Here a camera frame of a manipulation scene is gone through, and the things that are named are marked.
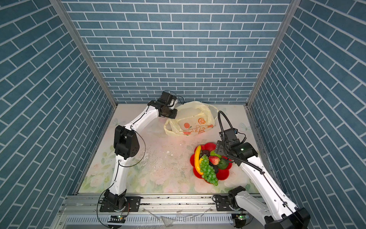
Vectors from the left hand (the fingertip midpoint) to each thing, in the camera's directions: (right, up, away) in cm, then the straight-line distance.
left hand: (178, 115), depth 98 cm
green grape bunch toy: (+19, -32, -21) cm, 43 cm away
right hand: (+27, -19, -21) cm, 39 cm away
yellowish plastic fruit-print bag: (+11, -2, +12) cm, 16 cm away
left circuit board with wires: (-29, -54, -26) cm, 66 cm away
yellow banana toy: (+12, -26, -14) cm, 32 cm away
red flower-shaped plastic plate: (+27, -34, -17) cm, 47 cm away
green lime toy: (+22, -24, -12) cm, 35 cm away
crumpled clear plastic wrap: (-3, -53, -28) cm, 60 cm away
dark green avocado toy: (+28, -29, -16) cm, 43 cm away
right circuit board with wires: (+34, -53, -27) cm, 69 cm away
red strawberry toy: (+22, -26, -18) cm, 38 cm away
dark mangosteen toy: (+18, -23, -10) cm, 31 cm away
